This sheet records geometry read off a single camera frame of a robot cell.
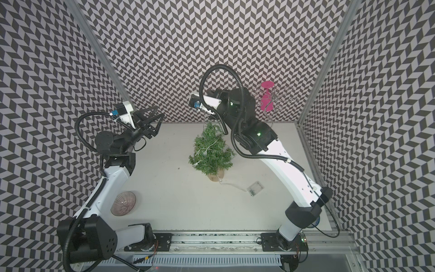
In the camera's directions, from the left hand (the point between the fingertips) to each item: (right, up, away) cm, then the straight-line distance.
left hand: (160, 112), depth 63 cm
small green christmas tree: (+18, -17, +7) cm, 26 cm away
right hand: (+21, +7, -5) cm, 22 cm away
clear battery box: (+40, -37, +25) cm, 60 cm away
